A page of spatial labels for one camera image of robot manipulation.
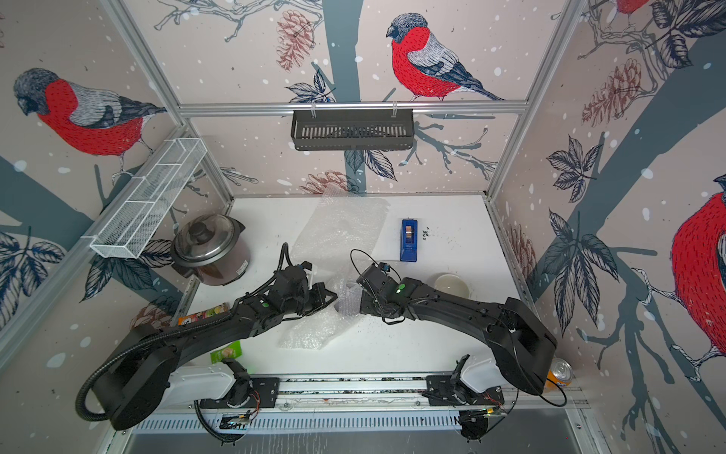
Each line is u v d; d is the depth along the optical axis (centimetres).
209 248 85
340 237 107
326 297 75
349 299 86
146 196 78
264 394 73
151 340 43
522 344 42
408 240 103
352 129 107
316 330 83
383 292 63
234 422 71
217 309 88
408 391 75
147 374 41
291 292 68
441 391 73
